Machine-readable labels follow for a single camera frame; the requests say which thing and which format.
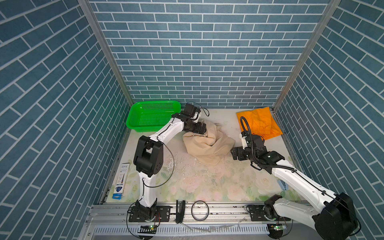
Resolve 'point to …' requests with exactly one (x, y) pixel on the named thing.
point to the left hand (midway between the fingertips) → (199, 128)
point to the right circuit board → (275, 229)
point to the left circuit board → (150, 229)
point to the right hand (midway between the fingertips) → (236, 148)
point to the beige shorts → (211, 148)
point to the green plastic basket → (152, 116)
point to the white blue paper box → (121, 183)
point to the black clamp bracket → (180, 211)
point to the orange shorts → (261, 122)
